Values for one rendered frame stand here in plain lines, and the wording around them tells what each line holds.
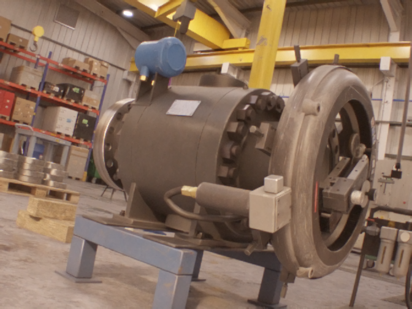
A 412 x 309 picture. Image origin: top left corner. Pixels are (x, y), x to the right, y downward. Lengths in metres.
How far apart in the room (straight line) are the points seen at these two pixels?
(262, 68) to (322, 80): 4.07
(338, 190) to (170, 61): 0.86
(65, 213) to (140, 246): 1.34
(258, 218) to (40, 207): 1.71
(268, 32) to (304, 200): 4.46
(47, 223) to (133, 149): 1.07
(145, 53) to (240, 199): 0.85
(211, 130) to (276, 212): 0.47
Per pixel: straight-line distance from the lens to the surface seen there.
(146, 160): 1.74
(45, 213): 2.73
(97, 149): 2.06
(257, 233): 1.35
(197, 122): 1.61
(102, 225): 1.69
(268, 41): 5.60
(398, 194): 8.21
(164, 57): 1.81
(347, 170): 1.73
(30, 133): 7.56
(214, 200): 1.32
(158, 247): 1.48
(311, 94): 1.36
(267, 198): 1.20
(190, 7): 8.10
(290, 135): 1.30
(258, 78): 5.44
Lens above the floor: 0.43
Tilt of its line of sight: 4 degrees up
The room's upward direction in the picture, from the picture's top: 12 degrees clockwise
